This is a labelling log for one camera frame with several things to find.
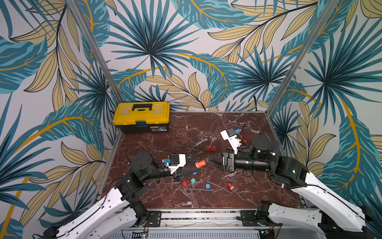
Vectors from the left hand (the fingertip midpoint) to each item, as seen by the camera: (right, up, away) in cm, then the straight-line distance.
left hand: (198, 166), depth 54 cm
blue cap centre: (-1, -13, +34) cm, 36 cm away
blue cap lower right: (+6, -19, +30) cm, 36 cm away
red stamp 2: (+19, -19, +28) cm, 39 cm away
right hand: (+3, +3, -1) cm, 4 cm away
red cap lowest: (-7, -18, +31) cm, 36 cm away
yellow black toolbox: (-34, +21, +42) cm, 58 cm away
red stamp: (+8, +1, +44) cm, 44 cm away
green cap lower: (-2, -16, +32) cm, 36 cm away
